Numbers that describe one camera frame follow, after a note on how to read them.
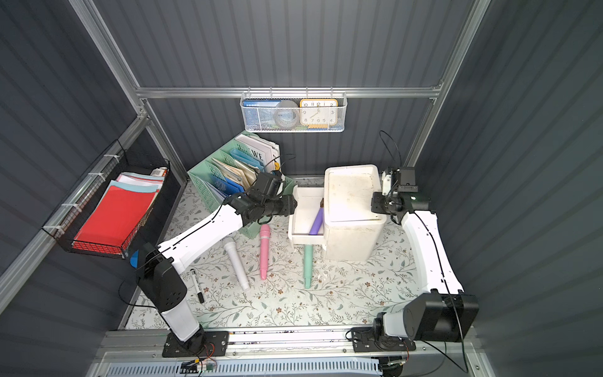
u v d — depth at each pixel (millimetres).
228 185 891
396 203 537
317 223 905
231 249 911
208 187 851
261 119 864
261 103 859
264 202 641
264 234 963
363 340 737
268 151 957
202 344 701
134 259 721
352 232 749
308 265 886
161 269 443
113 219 719
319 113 888
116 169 777
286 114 870
